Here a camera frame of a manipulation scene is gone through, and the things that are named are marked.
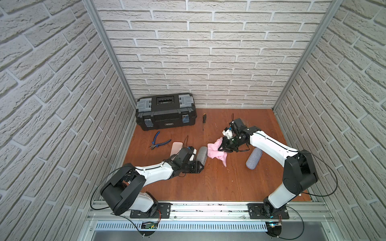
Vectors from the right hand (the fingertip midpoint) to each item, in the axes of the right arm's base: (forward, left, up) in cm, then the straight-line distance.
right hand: (220, 149), depth 84 cm
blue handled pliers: (+11, +42, -9) cm, 44 cm away
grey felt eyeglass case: (0, +11, -6) cm, 12 cm away
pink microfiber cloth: (-2, +4, +1) cm, 5 cm away
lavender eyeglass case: (-3, -21, -8) cm, 23 cm away
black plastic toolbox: (+27, +32, +7) cm, 42 cm away
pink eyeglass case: (+10, +27, -10) cm, 30 cm away
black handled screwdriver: (+32, +6, -11) cm, 34 cm away
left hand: (-6, +11, -7) cm, 14 cm away
